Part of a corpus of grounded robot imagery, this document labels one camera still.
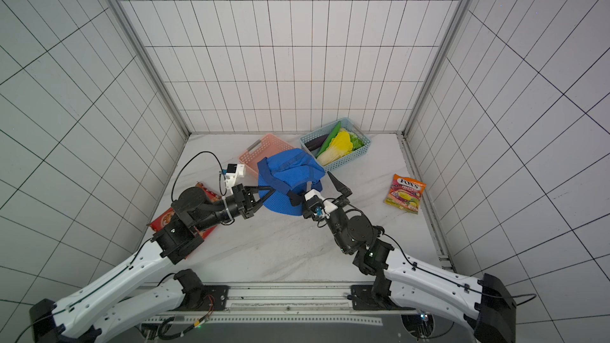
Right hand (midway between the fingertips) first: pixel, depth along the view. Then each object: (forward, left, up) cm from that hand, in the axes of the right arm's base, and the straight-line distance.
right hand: (311, 183), depth 66 cm
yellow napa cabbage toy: (+34, -11, -21) cm, 41 cm away
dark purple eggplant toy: (+39, 0, -25) cm, 47 cm away
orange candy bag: (+15, -38, -28) cm, 49 cm away
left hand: (-6, +10, +2) cm, 12 cm away
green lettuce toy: (+38, -18, -22) cm, 47 cm away
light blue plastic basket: (+53, -15, -25) cm, 60 cm away
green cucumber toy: (+41, -6, -24) cm, 48 cm away
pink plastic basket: (+36, +25, -27) cm, 51 cm away
